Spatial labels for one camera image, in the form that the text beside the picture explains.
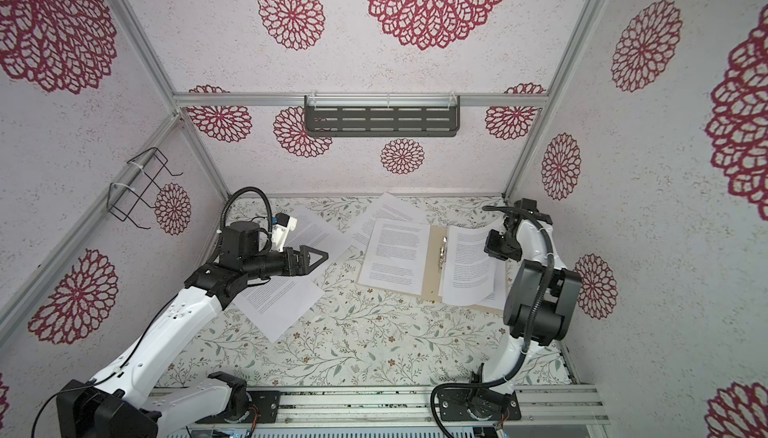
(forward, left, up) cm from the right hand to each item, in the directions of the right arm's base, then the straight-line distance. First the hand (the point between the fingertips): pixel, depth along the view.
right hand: (495, 247), depth 92 cm
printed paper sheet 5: (+11, +59, -10) cm, 61 cm away
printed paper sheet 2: (-4, +7, -7) cm, 11 cm away
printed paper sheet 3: (-13, 0, -10) cm, 16 cm away
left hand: (-15, +50, +13) cm, 54 cm away
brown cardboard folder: (+11, +16, -10) cm, 22 cm away
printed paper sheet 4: (-17, +68, -10) cm, 71 cm away
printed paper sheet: (+3, +31, -10) cm, 33 cm away
